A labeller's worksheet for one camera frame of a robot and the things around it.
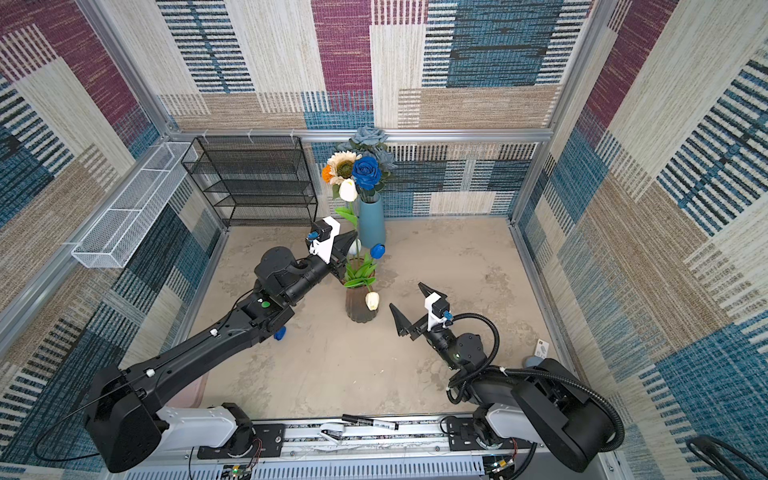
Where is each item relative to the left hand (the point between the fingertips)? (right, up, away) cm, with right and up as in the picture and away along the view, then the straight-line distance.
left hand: (354, 228), depth 67 cm
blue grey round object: (+48, -36, +18) cm, 62 cm away
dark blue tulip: (+5, -5, +6) cm, 9 cm away
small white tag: (+52, -33, +19) cm, 64 cm away
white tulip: (+4, -16, +3) cm, 17 cm away
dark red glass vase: (-3, -23, +30) cm, 38 cm away
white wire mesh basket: (-56, -3, +3) cm, 56 cm away
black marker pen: (+3, -48, +9) cm, 48 cm away
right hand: (+12, -16, +9) cm, 22 cm away
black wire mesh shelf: (-40, +20, +43) cm, 62 cm away
